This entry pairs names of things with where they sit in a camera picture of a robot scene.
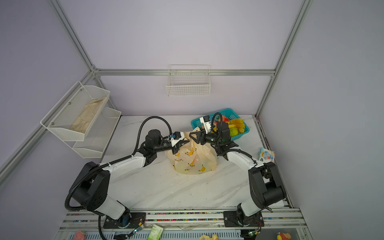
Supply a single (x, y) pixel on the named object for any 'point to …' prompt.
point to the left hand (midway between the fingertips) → (187, 139)
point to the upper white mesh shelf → (72, 117)
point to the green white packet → (155, 233)
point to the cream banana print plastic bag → (192, 158)
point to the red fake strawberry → (225, 119)
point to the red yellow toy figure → (282, 236)
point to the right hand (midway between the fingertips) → (190, 134)
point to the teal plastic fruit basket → (197, 123)
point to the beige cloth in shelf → (84, 120)
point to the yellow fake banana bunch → (238, 123)
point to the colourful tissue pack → (266, 155)
